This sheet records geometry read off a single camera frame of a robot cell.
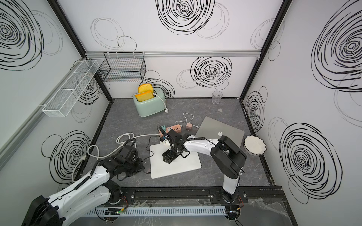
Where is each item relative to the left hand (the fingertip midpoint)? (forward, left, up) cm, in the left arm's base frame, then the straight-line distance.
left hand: (145, 167), depth 81 cm
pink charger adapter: (+30, -26, 0) cm, 39 cm away
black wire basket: (+58, +22, +29) cm, 68 cm away
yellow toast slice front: (+41, +5, +18) cm, 45 cm away
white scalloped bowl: (+17, -70, -1) cm, 72 cm away
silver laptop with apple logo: (+1, -8, -2) cm, 8 cm away
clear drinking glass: (+59, -49, +4) cm, 77 cm away
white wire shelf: (+22, +42, +31) cm, 57 cm away
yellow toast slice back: (+49, +6, +19) cm, 53 cm away
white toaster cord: (+44, -8, +2) cm, 44 cm away
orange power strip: (+28, -17, 0) cm, 33 cm away
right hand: (+7, -13, 0) cm, 15 cm away
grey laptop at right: (+30, -43, -4) cm, 53 cm away
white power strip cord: (+15, +19, -1) cm, 24 cm away
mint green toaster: (+40, +1, +9) cm, 41 cm away
